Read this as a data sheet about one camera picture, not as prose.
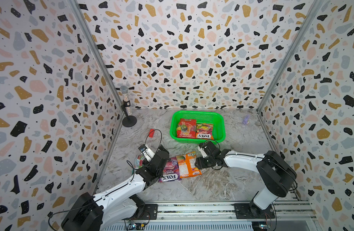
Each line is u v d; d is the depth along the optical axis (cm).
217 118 107
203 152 76
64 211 38
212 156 72
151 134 108
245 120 110
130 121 113
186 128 103
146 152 71
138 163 88
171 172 86
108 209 44
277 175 46
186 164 90
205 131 104
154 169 63
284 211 76
